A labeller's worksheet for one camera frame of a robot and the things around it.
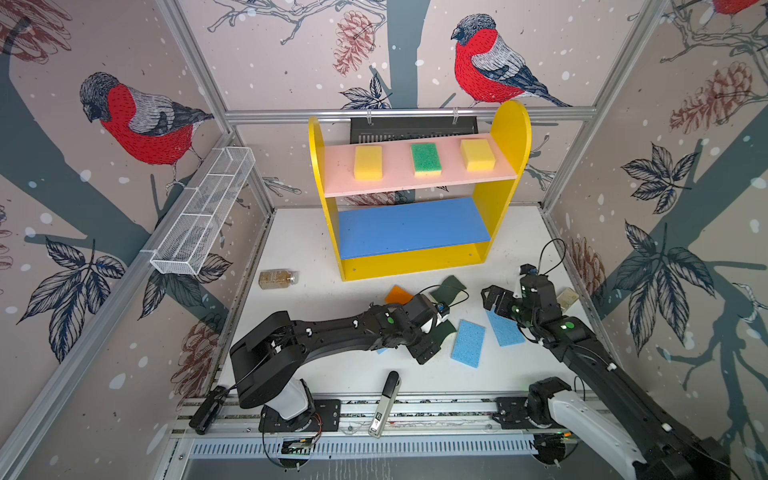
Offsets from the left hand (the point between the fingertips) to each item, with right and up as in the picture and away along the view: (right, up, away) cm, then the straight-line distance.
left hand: (429, 340), depth 80 cm
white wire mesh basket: (-61, +25, -10) cm, 67 cm away
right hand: (+18, +11, +2) cm, 21 cm away
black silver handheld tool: (-12, -14, -8) cm, 20 cm away
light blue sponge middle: (+12, -3, +5) cm, 14 cm away
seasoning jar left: (-47, +14, +15) cm, 52 cm away
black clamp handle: (-56, -15, -7) cm, 58 cm away
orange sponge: (-8, +8, +15) cm, 19 cm away
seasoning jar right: (+44, +9, +10) cm, 46 cm away
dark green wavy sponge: (+9, +10, +19) cm, 23 cm away
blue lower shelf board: (-5, +31, +17) cm, 36 cm away
